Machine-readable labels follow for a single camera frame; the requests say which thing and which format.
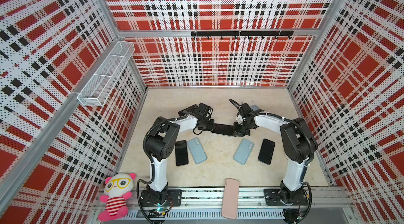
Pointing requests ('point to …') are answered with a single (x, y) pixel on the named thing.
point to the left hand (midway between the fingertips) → (214, 129)
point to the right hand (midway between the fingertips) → (233, 136)
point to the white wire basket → (96, 91)
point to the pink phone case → (231, 190)
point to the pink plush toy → (118, 189)
